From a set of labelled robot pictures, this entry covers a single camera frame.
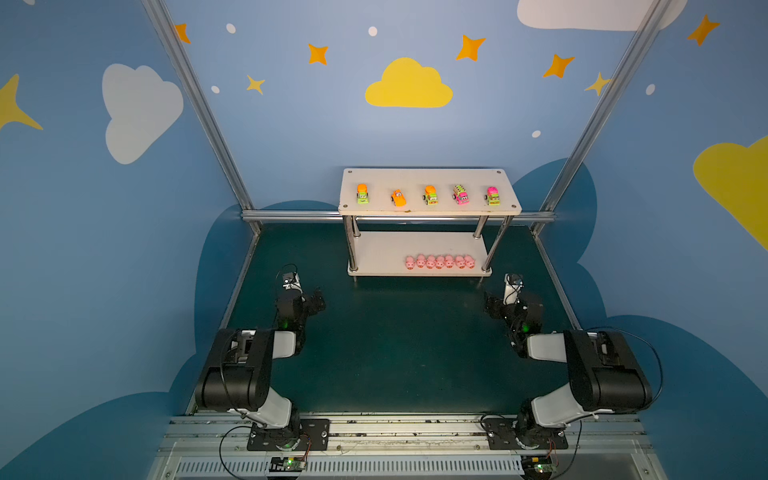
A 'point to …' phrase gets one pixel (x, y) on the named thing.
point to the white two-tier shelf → (382, 250)
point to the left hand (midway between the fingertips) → (308, 290)
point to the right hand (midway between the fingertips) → (503, 289)
